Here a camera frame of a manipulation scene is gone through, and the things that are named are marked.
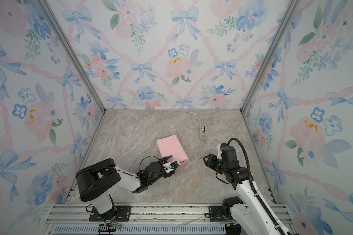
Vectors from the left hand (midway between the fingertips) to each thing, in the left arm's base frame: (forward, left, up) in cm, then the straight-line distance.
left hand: (173, 159), depth 86 cm
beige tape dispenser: (+23, -20, -4) cm, 31 cm away
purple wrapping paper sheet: (+9, +2, -1) cm, 10 cm away
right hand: (-2, -18, +6) cm, 19 cm away
